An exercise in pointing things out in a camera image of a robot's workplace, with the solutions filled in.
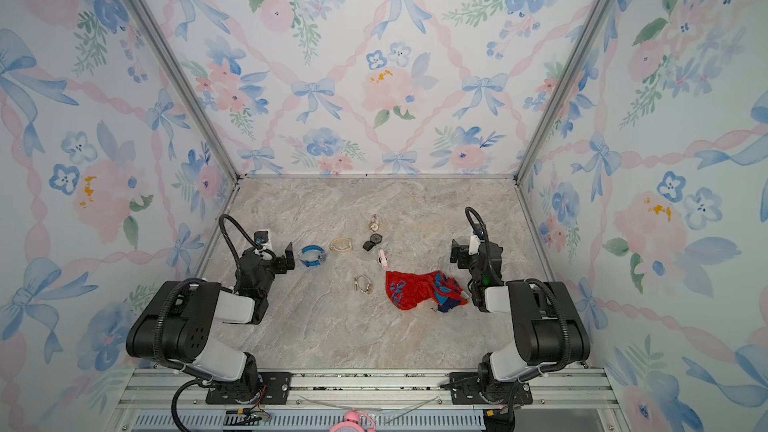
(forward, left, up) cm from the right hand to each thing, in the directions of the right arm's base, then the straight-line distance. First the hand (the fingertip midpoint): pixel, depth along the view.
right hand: (473, 239), depth 94 cm
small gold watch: (+10, +32, -5) cm, 34 cm away
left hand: (-3, +61, +1) cm, 61 cm away
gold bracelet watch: (-13, +34, -6) cm, 37 cm away
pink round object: (-47, +34, -5) cm, 59 cm away
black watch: (+5, +31, -7) cm, 32 cm away
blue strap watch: (-4, +48, -3) cm, 48 cm away
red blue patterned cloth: (-14, +21, -6) cm, 26 cm away
